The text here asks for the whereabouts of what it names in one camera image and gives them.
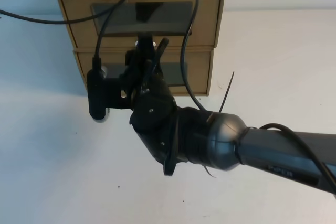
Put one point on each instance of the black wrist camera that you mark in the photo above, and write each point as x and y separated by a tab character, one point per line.
105	93

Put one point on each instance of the black cable tie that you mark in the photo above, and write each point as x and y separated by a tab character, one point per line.
226	93

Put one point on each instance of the white plastic drawer handle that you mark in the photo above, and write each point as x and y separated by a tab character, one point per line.
136	43

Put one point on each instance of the lower cardboard drawer box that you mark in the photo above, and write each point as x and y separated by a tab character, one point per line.
197	67

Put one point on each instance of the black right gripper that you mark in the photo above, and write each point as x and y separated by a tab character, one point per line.
153	107

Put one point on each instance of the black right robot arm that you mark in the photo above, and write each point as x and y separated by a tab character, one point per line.
220	140

